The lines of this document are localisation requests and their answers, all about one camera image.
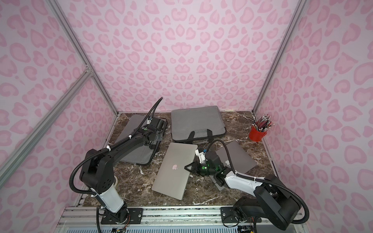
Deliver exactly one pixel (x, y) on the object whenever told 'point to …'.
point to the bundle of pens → (263, 123)
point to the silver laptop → (173, 177)
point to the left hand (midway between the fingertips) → (153, 133)
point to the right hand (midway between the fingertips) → (186, 169)
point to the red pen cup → (256, 135)
